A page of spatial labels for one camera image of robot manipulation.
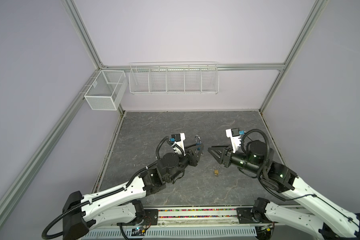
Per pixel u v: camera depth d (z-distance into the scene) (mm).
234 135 542
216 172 880
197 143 652
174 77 1044
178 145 568
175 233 1577
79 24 739
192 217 753
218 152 619
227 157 526
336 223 396
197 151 640
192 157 572
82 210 403
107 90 967
